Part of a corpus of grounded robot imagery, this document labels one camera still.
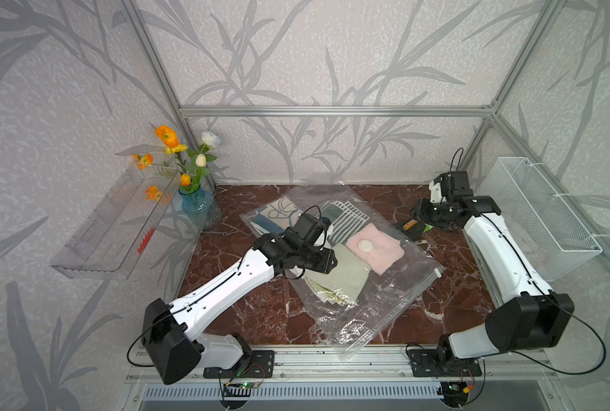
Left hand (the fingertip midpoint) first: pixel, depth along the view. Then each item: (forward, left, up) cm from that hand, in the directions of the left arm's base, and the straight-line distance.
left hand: (333, 263), depth 73 cm
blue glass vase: (+27, +50, -9) cm, 58 cm away
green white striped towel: (+29, -7, -17) cm, 34 cm away
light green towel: (+1, -5, -15) cm, 16 cm away
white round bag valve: (+15, -13, -15) cm, 25 cm away
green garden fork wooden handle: (+26, -33, -16) cm, 44 cm away
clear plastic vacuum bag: (-13, -6, -15) cm, 20 cm away
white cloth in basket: (+6, -58, +3) cm, 58 cm away
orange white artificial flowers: (+35, +47, +8) cm, 60 cm away
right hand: (+17, -27, +3) cm, 32 cm away
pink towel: (+15, -17, -15) cm, 27 cm away
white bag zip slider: (+5, -37, -15) cm, 41 cm away
